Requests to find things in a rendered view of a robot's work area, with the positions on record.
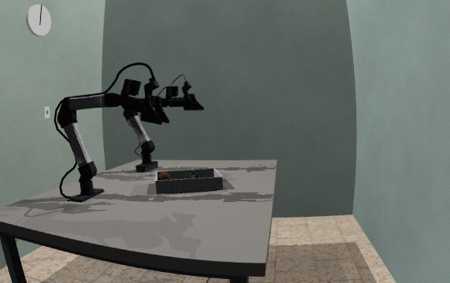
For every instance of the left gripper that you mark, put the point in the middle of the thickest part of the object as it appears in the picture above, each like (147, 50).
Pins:
(190, 101)

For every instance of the brown ball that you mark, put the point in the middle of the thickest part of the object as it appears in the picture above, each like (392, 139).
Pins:
(164, 176)

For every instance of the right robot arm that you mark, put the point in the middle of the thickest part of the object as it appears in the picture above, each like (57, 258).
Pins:
(87, 167)

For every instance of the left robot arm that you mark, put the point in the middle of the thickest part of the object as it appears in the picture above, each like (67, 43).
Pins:
(132, 116)

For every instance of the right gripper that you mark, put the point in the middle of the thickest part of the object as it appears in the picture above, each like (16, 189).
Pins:
(148, 113)

